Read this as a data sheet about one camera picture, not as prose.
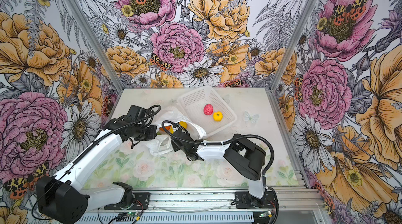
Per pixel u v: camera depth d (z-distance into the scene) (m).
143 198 0.76
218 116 0.99
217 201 0.76
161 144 0.81
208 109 1.02
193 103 1.12
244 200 0.74
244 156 0.50
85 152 0.46
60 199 0.39
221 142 0.53
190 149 0.67
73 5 0.79
